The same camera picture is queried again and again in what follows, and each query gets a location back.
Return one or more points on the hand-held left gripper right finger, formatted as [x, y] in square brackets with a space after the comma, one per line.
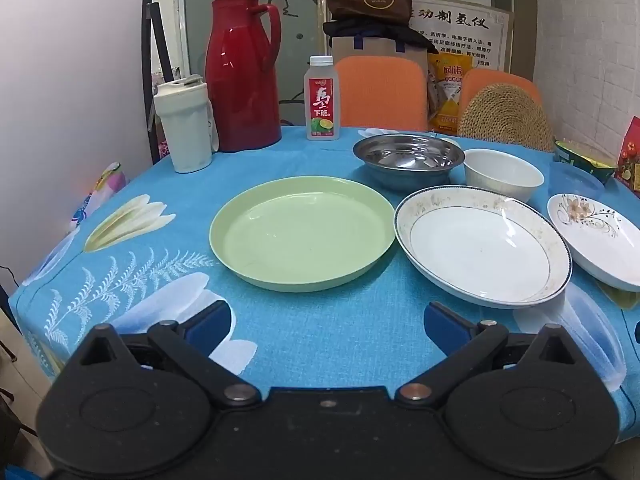
[445, 322]

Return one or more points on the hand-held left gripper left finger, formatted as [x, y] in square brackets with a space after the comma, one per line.
[210, 322]

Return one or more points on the large white rimmed plate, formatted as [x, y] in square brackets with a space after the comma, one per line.
[480, 250]

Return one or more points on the green plastic plate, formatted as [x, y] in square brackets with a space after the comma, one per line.
[300, 232]

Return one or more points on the white ceramic bowl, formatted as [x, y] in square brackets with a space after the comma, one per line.
[502, 175]

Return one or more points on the stainless steel bowl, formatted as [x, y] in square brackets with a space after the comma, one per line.
[407, 162]

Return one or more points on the white plate with flower print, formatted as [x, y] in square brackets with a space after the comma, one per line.
[600, 240]

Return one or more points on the blue floral tablecloth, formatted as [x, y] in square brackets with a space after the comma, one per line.
[300, 335]

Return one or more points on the colourful printed cloth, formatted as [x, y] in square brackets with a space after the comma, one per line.
[107, 177]

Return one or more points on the clear blue plastic bowl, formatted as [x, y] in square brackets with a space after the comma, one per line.
[575, 181]

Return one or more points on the white tumbler cup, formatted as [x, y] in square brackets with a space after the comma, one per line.
[182, 130]

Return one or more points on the woven straw cushion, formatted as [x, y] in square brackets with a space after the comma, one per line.
[505, 120]

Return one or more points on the green instant noodle cup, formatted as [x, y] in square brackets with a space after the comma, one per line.
[587, 160]

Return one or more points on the yellow snack bag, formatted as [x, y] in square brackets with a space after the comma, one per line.
[447, 90]

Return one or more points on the orange chair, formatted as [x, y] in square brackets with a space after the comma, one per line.
[500, 77]
[380, 95]

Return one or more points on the red thermos jug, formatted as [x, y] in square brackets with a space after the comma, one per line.
[240, 85]

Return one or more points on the juice bottle with red label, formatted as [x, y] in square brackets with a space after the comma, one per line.
[322, 105]

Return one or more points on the red box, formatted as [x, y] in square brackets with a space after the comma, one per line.
[631, 155]

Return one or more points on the black tripod stand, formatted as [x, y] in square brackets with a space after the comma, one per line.
[162, 45]

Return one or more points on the cardboard box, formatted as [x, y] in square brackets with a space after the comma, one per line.
[380, 47]

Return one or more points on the black cloth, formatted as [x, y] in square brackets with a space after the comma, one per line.
[380, 30]

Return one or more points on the frosted glass door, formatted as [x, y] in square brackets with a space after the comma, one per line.
[300, 25]

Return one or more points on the white calligraphy wall poster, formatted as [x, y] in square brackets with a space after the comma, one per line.
[470, 25]

